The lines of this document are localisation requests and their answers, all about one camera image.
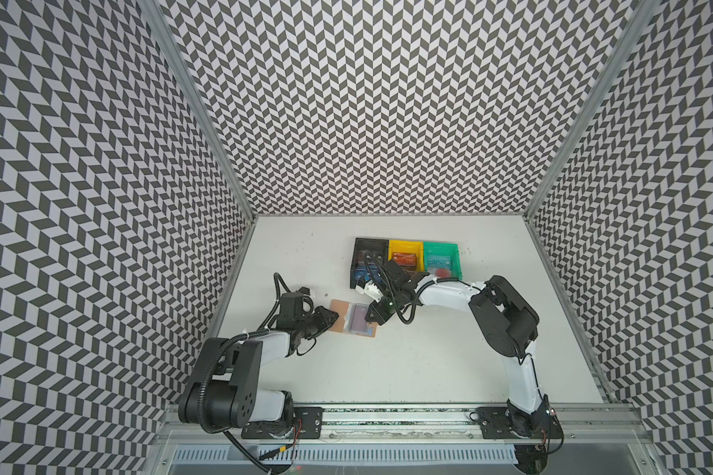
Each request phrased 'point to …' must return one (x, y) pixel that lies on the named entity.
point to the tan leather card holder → (352, 319)
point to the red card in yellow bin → (404, 258)
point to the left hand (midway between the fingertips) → (338, 318)
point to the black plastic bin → (368, 256)
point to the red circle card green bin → (441, 272)
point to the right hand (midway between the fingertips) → (371, 319)
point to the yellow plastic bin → (408, 246)
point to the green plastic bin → (444, 248)
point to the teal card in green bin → (439, 261)
